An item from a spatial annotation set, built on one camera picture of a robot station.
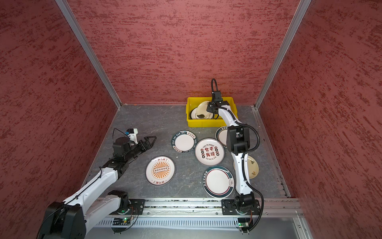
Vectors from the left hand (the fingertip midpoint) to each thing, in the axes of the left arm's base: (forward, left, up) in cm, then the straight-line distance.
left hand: (152, 142), depth 84 cm
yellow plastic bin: (+40, -22, -7) cm, 47 cm away
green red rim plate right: (+14, -44, -14) cm, 48 cm away
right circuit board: (-36, -49, -14) cm, 62 cm away
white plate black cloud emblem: (+33, -25, -12) cm, 43 cm away
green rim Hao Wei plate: (+8, -17, -13) cm, 23 cm away
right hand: (+31, -37, -5) cm, 48 cm away
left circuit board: (-37, +9, -13) cm, 40 cm away
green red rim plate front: (-18, -38, -13) cm, 44 cm away
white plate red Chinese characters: (+1, -34, -13) cm, 37 cm away
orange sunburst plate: (-12, -4, -13) cm, 18 cm away
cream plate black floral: (+34, -29, -11) cm, 46 cm away
